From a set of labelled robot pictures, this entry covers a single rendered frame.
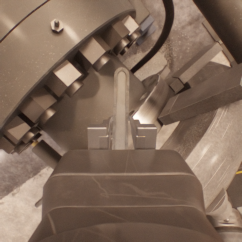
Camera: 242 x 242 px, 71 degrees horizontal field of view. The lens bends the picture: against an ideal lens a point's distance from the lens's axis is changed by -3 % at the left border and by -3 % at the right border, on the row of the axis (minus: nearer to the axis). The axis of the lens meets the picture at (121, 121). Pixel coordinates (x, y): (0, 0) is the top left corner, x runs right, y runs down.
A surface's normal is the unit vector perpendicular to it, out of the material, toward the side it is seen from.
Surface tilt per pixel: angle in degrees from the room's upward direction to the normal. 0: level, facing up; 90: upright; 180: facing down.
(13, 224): 0
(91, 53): 13
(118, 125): 5
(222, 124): 49
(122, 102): 5
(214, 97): 40
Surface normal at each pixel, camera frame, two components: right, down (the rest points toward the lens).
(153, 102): 0.51, -0.24
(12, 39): 0.14, 0.17
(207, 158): -0.11, -0.38
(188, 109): -0.51, 0.66
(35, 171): -0.04, 0.33
